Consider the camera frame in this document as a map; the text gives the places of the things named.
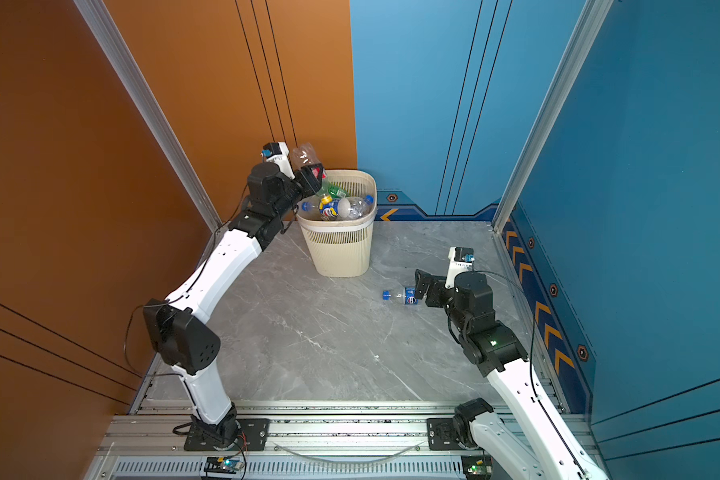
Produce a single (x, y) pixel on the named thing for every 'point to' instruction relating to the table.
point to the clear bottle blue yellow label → (324, 208)
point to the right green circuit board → (477, 466)
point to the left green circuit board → (224, 464)
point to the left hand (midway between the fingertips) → (318, 163)
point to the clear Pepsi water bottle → (407, 295)
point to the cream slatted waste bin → (343, 249)
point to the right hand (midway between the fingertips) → (430, 273)
